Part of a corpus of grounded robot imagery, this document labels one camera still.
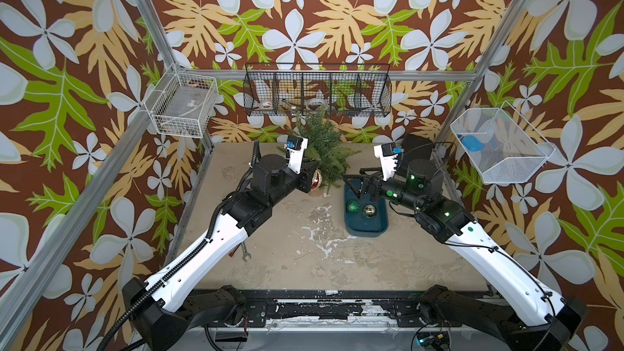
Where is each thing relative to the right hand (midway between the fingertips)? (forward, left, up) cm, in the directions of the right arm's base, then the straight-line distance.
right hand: (351, 174), depth 66 cm
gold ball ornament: (+6, -11, -30) cm, 33 cm away
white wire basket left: (+31, +58, 0) cm, 66 cm away
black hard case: (+43, -40, -34) cm, 68 cm away
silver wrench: (-9, +35, -34) cm, 50 cm away
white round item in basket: (+43, +10, -7) cm, 45 cm away
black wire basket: (+45, -4, -2) cm, 45 cm away
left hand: (+5, +10, +2) cm, 11 cm away
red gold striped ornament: (0, +9, -3) cm, 10 cm away
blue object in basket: (+21, -47, -9) cm, 52 cm away
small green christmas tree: (+17, +6, -6) cm, 19 cm away
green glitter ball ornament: (+7, -5, -30) cm, 31 cm away
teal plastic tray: (+4, -9, -33) cm, 34 cm away
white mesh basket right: (+18, -55, -7) cm, 58 cm away
